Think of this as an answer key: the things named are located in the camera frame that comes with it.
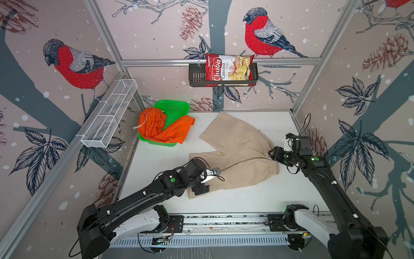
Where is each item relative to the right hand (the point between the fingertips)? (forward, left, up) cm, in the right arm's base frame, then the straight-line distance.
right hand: (270, 155), depth 80 cm
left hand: (-11, +33, 0) cm, 35 cm away
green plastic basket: (+39, +60, -5) cm, 72 cm away
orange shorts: (+23, +70, -1) cm, 74 cm away
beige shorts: (+5, +12, -13) cm, 18 cm away
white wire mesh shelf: (-1, +80, +18) cm, 82 cm away
